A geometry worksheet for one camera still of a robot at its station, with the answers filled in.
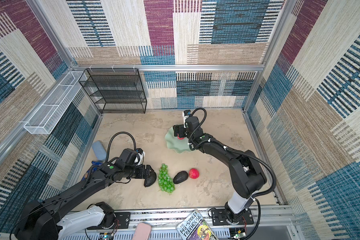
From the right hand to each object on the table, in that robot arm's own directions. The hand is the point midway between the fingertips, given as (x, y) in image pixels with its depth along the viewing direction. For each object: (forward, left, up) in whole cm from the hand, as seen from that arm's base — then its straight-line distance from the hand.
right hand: (181, 127), depth 89 cm
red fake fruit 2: (+2, +1, -15) cm, 15 cm away
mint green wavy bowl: (-2, +4, -16) cm, 17 cm away
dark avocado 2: (-25, +1, -13) cm, 28 cm away
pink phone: (-49, +19, -14) cm, 54 cm away
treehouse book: (-48, -5, -14) cm, 50 cm away
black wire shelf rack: (+34, +46, +2) cm, 57 cm away
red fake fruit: (-24, -6, -12) cm, 27 cm away
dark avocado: (-26, +17, -12) cm, 33 cm away
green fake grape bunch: (-27, +10, -12) cm, 31 cm away
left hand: (-22, +18, -8) cm, 30 cm away
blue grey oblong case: (-6, +52, -14) cm, 54 cm away
